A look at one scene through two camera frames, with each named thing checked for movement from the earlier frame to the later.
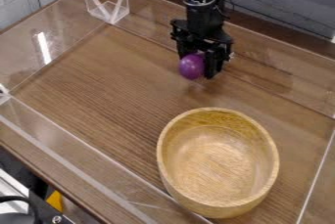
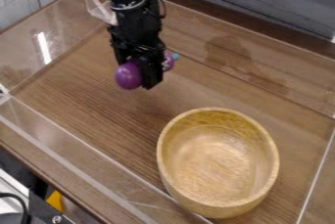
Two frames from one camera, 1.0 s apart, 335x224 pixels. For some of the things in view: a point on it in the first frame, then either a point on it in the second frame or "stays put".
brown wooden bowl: [217, 161] stays put
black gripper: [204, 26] → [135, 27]
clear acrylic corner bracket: [110, 12] stays put
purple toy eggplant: [192, 66] → [129, 71]
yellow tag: [56, 200] stays put
